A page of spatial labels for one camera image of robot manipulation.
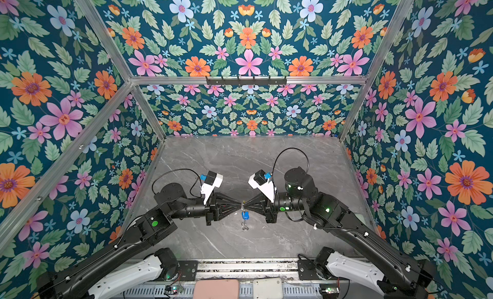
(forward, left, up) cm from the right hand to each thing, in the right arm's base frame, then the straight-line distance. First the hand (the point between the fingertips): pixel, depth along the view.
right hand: (246, 204), depth 58 cm
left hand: (-2, +2, +3) cm, 4 cm away
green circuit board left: (-19, +28, -32) cm, 47 cm away
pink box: (-19, +12, -32) cm, 39 cm away
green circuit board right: (-19, -30, -33) cm, 49 cm away
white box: (-18, -7, -31) cm, 37 cm away
